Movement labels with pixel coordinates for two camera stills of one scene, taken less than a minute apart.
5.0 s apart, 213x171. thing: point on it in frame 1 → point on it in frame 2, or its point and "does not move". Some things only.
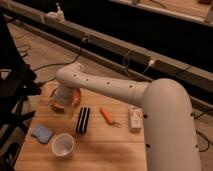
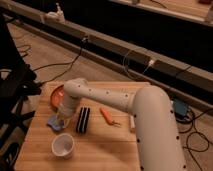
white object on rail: x=58 y=16 does not move
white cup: x=63 y=145 does not move
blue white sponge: x=42 y=134 → x=55 y=123
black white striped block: x=83 y=119 does not move
